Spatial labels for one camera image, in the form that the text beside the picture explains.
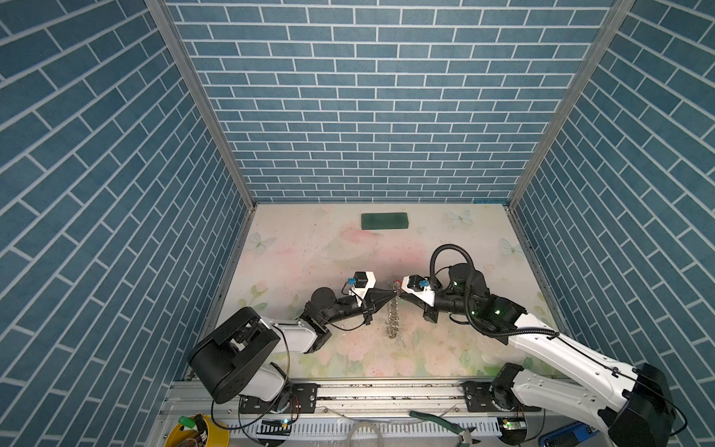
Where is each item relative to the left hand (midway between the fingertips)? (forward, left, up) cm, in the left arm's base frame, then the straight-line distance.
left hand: (393, 297), depth 73 cm
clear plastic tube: (-26, +9, -19) cm, 33 cm away
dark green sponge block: (+45, -1, -20) cm, 49 cm away
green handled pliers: (-29, -18, -18) cm, 39 cm away
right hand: (+2, -2, +1) cm, 3 cm away
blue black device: (-29, -42, -16) cm, 54 cm away
